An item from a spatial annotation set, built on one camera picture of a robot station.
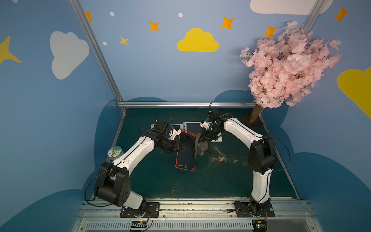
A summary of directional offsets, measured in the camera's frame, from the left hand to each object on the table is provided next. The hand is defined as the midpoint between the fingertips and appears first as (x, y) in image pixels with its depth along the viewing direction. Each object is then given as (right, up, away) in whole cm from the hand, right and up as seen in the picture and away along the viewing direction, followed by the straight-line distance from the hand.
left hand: (184, 148), depth 81 cm
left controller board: (-24, -38, -8) cm, 46 cm away
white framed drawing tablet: (-4, +13, -1) cm, 13 cm away
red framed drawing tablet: (+1, -6, -2) cm, 6 cm away
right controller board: (+39, -38, -8) cm, 55 cm away
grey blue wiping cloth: (+9, 0, +5) cm, 11 cm away
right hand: (+10, +4, +8) cm, 13 cm away
